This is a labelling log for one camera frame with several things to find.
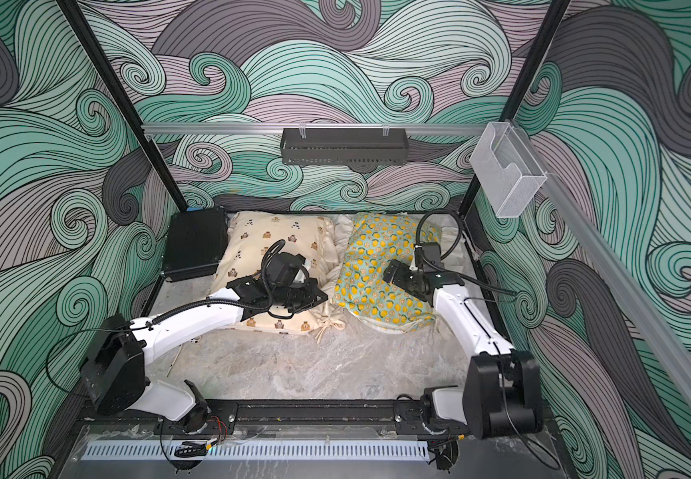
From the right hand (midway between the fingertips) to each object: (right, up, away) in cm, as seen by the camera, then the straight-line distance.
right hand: (394, 277), depth 87 cm
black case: (-68, +11, +19) cm, 71 cm away
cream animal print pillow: (-23, +11, +17) cm, 30 cm away
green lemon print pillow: (-9, -5, +1) cm, 10 cm away
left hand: (-18, -3, -9) cm, 21 cm away
